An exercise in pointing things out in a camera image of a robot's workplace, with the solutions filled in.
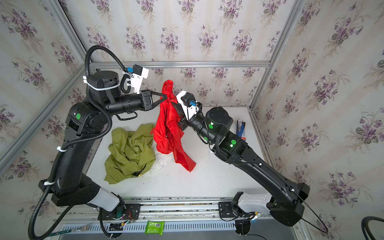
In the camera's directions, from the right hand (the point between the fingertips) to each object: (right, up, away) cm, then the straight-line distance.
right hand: (172, 99), depth 52 cm
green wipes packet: (-10, -58, +17) cm, 61 cm away
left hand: (-2, +2, 0) cm, 3 cm away
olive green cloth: (-27, -26, +31) cm, 48 cm away
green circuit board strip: (-53, -59, +17) cm, 81 cm away
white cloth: (-12, -32, +37) cm, 51 cm away
